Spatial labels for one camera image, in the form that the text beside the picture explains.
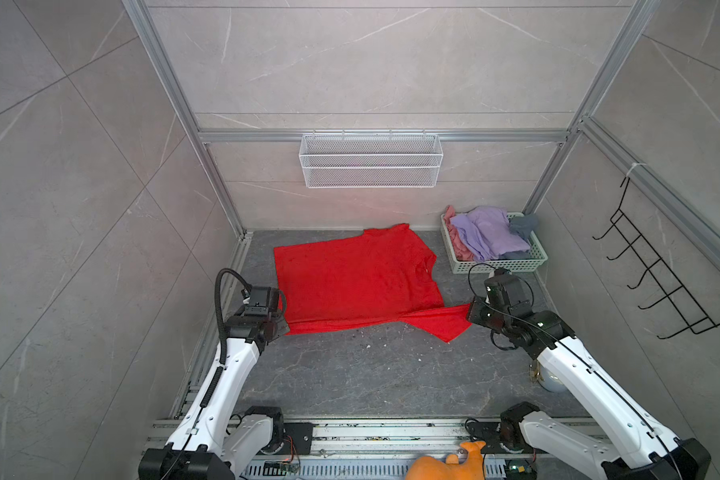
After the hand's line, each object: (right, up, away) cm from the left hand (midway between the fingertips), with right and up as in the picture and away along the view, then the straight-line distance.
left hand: (270, 318), depth 81 cm
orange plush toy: (+49, -31, -14) cm, 60 cm away
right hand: (+55, +5, -2) cm, 55 cm away
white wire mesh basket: (+28, +50, +20) cm, 61 cm away
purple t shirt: (+72, +26, +28) cm, 81 cm away
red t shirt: (+29, +10, +24) cm, 39 cm away
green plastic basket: (+79, +14, +23) cm, 84 cm away
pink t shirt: (+60, +19, +24) cm, 68 cm away
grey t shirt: (+85, +29, +29) cm, 95 cm away
